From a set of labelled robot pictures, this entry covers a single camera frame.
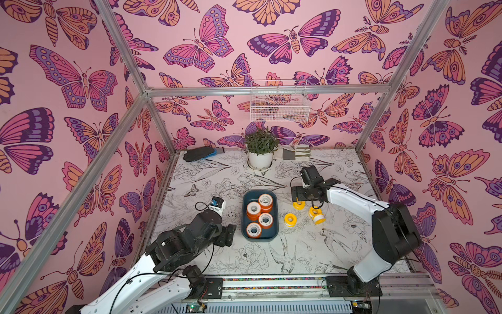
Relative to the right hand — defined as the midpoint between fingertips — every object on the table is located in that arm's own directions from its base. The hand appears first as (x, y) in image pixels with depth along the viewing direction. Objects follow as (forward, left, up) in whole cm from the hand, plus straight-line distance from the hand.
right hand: (297, 194), depth 92 cm
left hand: (-21, +29, +13) cm, 38 cm away
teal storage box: (-18, +13, -5) cm, 22 cm away
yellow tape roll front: (-10, +3, -6) cm, 12 cm away
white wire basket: (+43, +8, +18) cm, 47 cm away
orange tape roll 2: (-7, +21, -3) cm, 22 cm away
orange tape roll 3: (-11, +15, -6) cm, 19 cm away
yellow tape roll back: (-2, -2, -6) cm, 7 cm away
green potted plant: (+21, +17, +14) cm, 30 cm away
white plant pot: (+22, +18, -2) cm, 29 cm away
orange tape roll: (-3, +15, -3) cm, 15 cm away
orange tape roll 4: (-15, +20, -6) cm, 26 cm away
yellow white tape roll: (-8, -8, -4) cm, 12 cm away
